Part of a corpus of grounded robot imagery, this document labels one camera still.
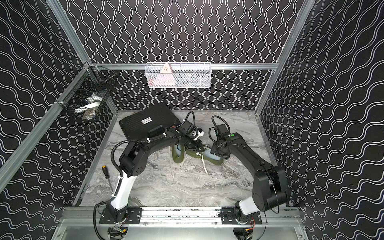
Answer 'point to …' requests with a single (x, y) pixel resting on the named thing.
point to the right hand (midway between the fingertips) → (216, 152)
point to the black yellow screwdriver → (104, 167)
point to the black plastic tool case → (148, 123)
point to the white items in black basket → (88, 111)
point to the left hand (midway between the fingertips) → (204, 148)
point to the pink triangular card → (165, 77)
